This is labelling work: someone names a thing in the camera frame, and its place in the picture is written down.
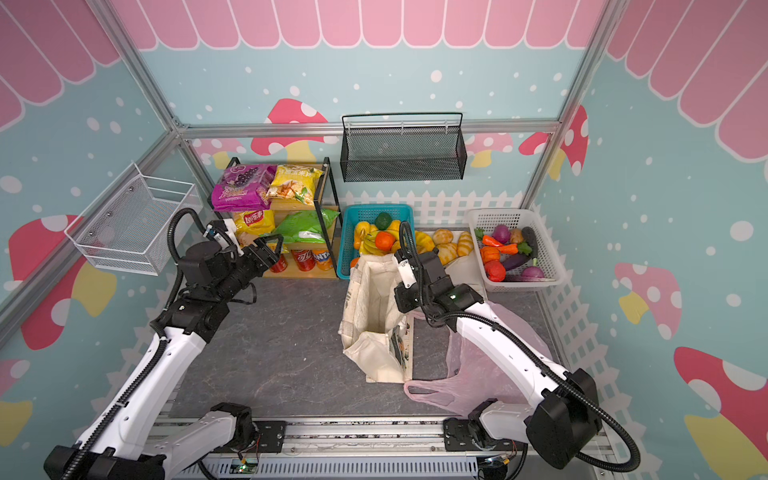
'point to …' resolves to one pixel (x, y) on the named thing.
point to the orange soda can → (323, 259)
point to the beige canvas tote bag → (376, 333)
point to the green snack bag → (302, 227)
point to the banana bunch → (365, 238)
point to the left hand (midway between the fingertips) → (277, 246)
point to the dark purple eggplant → (511, 260)
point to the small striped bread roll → (465, 244)
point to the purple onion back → (501, 233)
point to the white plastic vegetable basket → (518, 218)
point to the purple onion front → (532, 271)
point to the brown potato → (516, 235)
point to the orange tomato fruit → (384, 240)
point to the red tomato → (495, 270)
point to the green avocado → (383, 221)
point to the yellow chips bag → (255, 222)
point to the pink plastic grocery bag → (480, 382)
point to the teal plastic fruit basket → (353, 214)
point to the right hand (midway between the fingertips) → (397, 287)
